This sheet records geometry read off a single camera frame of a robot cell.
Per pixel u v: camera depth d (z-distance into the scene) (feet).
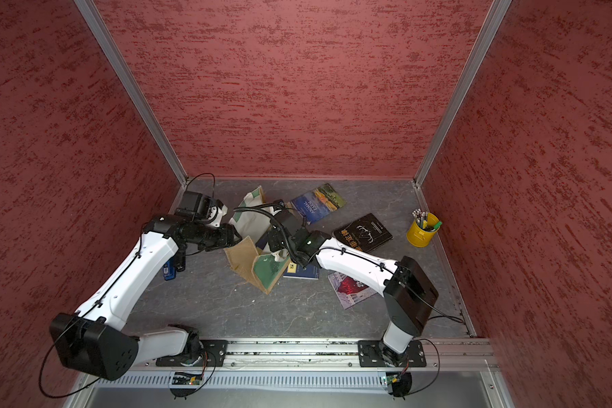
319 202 3.65
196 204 2.00
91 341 1.24
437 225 3.00
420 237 3.04
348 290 2.86
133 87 2.88
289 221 1.99
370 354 2.42
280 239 1.96
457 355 2.50
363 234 3.29
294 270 2.97
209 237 2.12
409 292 1.43
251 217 2.93
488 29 2.43
